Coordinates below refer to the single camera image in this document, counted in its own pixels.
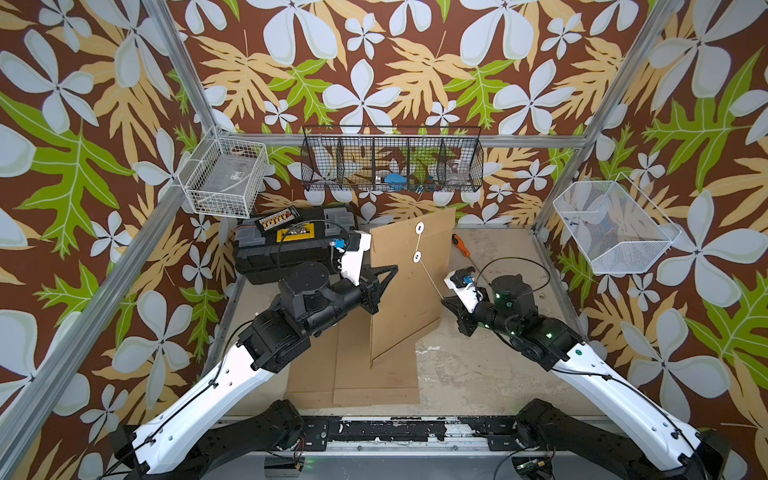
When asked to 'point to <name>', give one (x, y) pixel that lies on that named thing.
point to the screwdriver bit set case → (275, 219)
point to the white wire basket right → (613, 226)
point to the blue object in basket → (396, 182)
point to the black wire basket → (392, 158)
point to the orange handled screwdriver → (458, 241)
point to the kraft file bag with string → (312, 374)
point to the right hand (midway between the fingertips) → (442, 298)
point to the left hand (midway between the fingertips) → (397, 266)
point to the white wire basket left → (224, 176)
